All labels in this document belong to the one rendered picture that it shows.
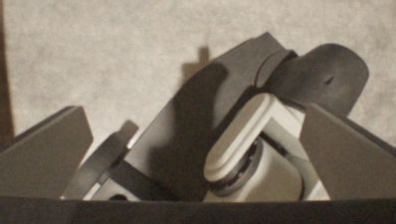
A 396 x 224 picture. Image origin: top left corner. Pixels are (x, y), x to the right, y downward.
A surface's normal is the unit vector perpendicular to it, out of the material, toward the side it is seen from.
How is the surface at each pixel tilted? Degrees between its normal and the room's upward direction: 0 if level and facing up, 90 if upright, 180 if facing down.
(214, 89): 0
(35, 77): 0
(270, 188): 9
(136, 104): 0
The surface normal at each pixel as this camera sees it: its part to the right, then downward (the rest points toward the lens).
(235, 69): 0.18, 0.03
